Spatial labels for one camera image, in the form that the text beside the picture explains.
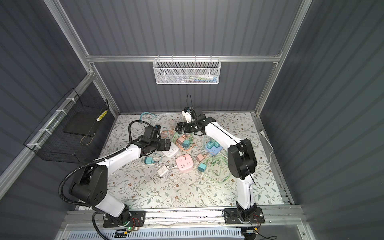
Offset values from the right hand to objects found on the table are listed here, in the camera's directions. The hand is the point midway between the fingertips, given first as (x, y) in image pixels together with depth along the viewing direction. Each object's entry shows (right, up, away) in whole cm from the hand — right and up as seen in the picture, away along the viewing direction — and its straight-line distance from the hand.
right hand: (183, 128), depth 91 cm
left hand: (-12, -9, +1) cm, 15 cm away
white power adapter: (-12, -24, -4) cm, 27 cm away
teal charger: (-22, -20, +1) cm, 29 cm away
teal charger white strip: (+1, -10, +9) cm, 14 cm away
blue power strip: (+19, -15, +5) cm, 25 cm away
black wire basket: (-55, -2, -18) cm, 58 cm away
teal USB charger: (+12, -23, -2) cm, 26 cm away
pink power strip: (+1, -21, 0) cm, 21 cm away
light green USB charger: (+21, -10, +3) cm, 24 cm away
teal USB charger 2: (+17, -10, +3) cm, 20 cm away
